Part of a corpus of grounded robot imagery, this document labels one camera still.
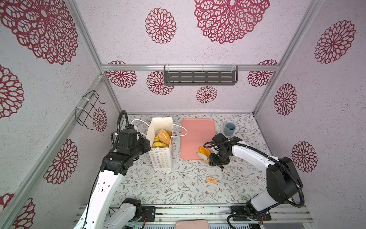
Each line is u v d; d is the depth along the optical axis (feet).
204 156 2.94
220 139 2.34
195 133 3.82
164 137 2.73
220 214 2.56
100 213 1.27
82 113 2.42
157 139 2.81
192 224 2.25
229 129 3.41
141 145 2.05
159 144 2.54
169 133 2.77
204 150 3.11
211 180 2.79
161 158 2.51
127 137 1.62
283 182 1.45
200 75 3.13
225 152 2.14
